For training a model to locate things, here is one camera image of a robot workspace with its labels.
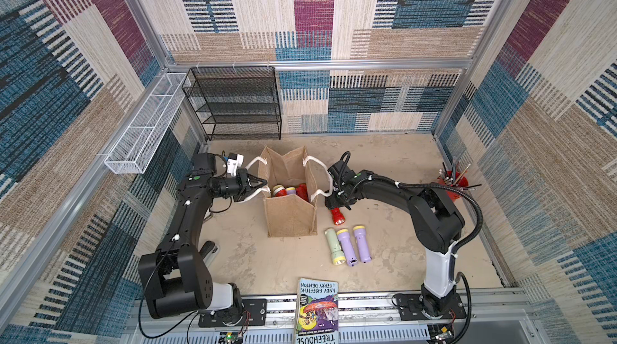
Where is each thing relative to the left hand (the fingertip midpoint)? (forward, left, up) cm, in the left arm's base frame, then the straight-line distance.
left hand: (266, 183), depth 79 cm
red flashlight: (-3, -25, -19) cm, 31 cm away
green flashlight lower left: (-14, -22, -18) cm, 32 cm away
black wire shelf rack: (+45, +17, -1) cm, 48 cm away
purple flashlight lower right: (-11, -32, -18) cm, 38 cm away
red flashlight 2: (+5, -11, -12) cm, 17 cm away
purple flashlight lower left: (-12, -26, -18) cm, 34 cm away
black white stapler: (-16, +20, -17) cm, 31 cm away
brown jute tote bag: (-6, -6, -11) cm, 14 cm away
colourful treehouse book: (-33, -16, -19) cm, 41 cm away
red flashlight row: (+4, -3, -10) cm, 11 cm away
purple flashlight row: (+5, -7, -12) cm, 15 cm away
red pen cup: (+8, -68, -11) cm, 70 cm away
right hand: (+3, -25, -19) cm, 31 cm away
